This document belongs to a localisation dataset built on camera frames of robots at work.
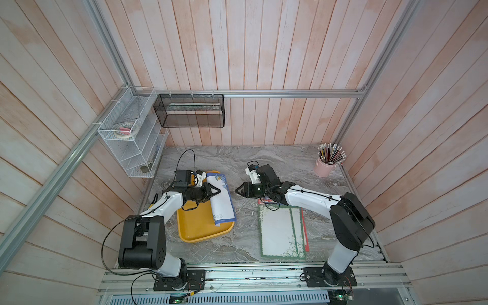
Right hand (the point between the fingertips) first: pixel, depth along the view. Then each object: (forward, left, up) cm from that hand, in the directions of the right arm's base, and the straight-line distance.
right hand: (237, 191), depth 86 cm
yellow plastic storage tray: (-11, +19, -8) cm, 23 cm away
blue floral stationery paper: (-5, +7, -3) cm, 9 cm away
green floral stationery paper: (-15, -21, -11) cm, 28 cm away
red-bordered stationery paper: (-8, -11, +6) cm, 15 cm away
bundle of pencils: (+25, -50, -1) cm, 56 cm away
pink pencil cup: (+19, -46, -7) cm, 50 cm away
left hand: (-1, +9, -2) cm, 9 cm away
